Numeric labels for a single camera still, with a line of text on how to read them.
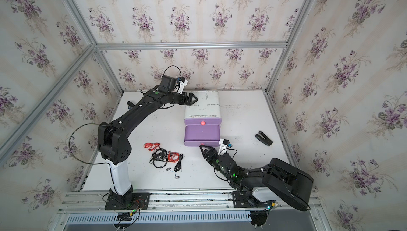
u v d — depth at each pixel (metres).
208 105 0.83
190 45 0.93
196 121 0.79
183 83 0.80
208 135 0.86
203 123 0.80
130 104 1.06
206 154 0.73
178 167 0.83
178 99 0.77
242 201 0.73
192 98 0.79
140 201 0.73
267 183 0.44
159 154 0.87
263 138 0.93
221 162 0.63
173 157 0.86
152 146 0.91
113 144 0.49
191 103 0.78
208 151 0.73
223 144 0.77
